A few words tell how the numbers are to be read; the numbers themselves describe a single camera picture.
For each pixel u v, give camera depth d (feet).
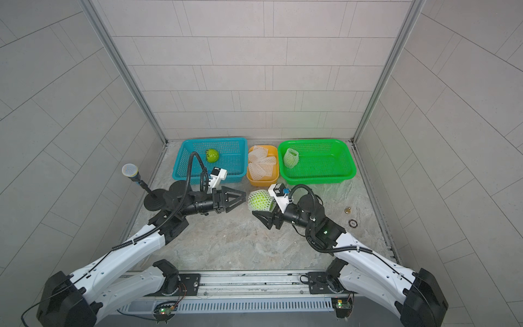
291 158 3.32
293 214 1.99
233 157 3.56
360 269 1.57
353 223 2.84
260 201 2.06
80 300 1.21
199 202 1.93
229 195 1.96
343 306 2.22
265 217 1.99
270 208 2.05
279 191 1.89
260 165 3.33
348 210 2.91
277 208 1.99
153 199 2.96
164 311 2.10
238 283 2.38
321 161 3.53
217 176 2.10
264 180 3.17
